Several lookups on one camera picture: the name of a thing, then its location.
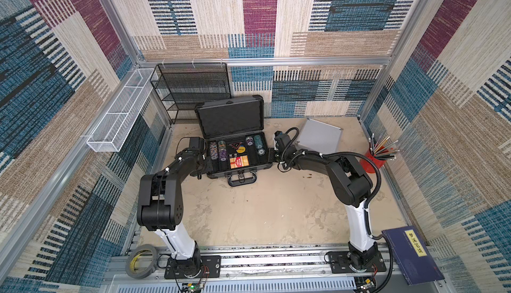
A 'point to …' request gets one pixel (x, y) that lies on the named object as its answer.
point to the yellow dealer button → (241, 150)
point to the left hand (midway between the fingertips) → (208, 167)
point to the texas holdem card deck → (238, 162)
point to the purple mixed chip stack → (222, 150)
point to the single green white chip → (261, 152)
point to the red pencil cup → (367, 166)
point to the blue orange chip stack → (213, 150)
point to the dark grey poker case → (232, 120)
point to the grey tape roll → (131, 259)
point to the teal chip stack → (258, 141)
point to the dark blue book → (416, 261)
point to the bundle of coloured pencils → (380, 150)
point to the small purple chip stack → (249, 140)
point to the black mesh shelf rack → (183, 86)
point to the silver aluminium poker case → (319, 137)
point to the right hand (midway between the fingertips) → (269, 156)
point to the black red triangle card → (236, 145)
